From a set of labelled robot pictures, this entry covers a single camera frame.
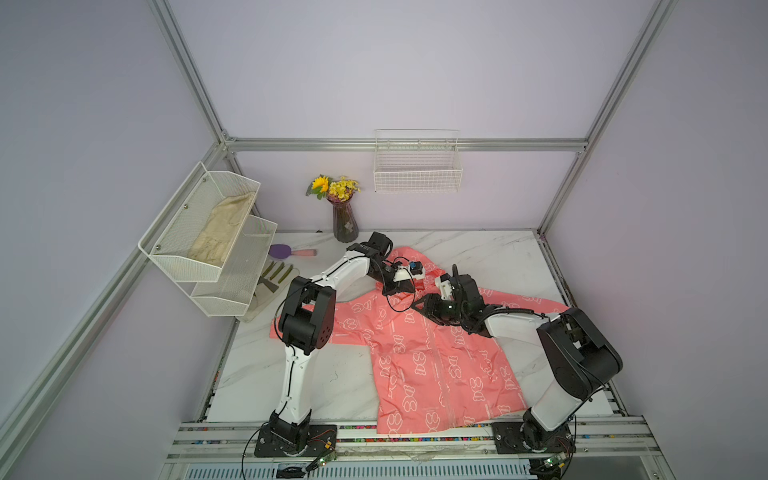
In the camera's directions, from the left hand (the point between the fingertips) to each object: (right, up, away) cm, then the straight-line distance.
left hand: (409, 289), depth 94 cm
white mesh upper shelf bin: (-59, +16, -16) cm, 63 cm away
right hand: (+2, -7, -3) cm, 7 cm away
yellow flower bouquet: (-23, +34, +7) cm, 42 cm away
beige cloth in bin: (-53, +19, -12) cm, 57 cm away
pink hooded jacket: (+7, -21, -9) cm, 24 cm away
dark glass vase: (-23, +23, +17) cm, 37 cm away
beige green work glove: (-48, +3, +12) cm, 50 cm away
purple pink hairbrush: (-49, +13, +23) cm, 56 cm away
